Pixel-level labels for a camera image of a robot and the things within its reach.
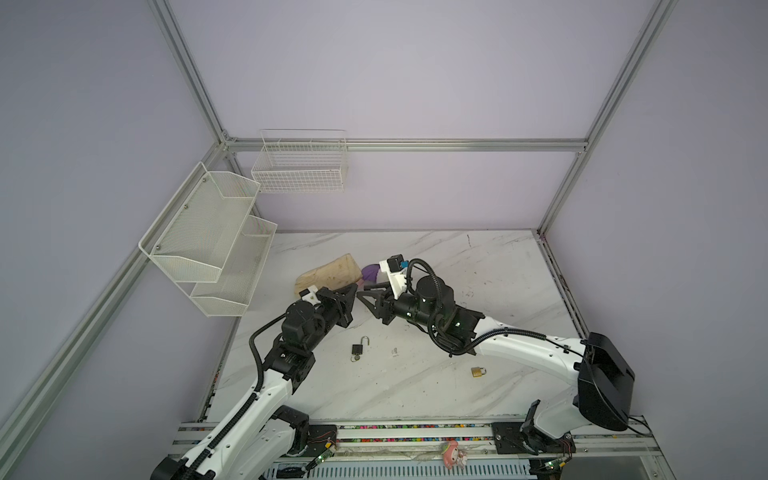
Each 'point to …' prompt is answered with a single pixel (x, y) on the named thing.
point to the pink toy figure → (454, 456)
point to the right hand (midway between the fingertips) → (359, 292)
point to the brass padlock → (478, 372)
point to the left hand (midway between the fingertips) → (358, 282)
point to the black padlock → (357, 350)
